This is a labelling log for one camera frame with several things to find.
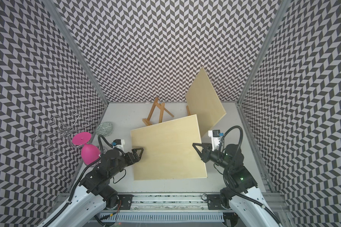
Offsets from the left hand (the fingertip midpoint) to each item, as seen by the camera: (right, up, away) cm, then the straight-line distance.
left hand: (138, 153), depth 77 cm
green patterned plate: (-30, +11, +22) cm, 39 cm away
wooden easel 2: (+30, +23, +30) cm, 49 cm away
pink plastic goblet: (-19, +3, -12) cm, 23 cm away
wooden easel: (+1, +16, +25) cm, 29 cm away
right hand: (+30, +6, -10) cm, 32 cm away
